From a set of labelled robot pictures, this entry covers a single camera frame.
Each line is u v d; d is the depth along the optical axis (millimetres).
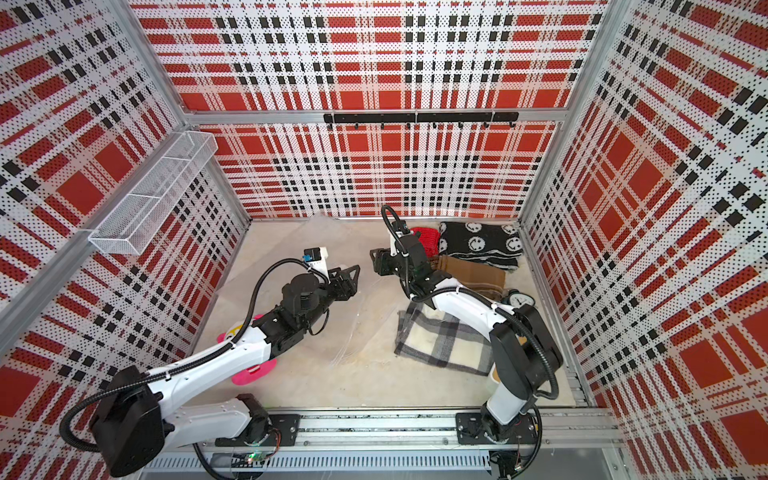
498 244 1067
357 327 829
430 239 1078
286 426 741
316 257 669
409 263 639
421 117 884
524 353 448
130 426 394
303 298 575
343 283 690
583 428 752
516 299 953
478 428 730
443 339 837
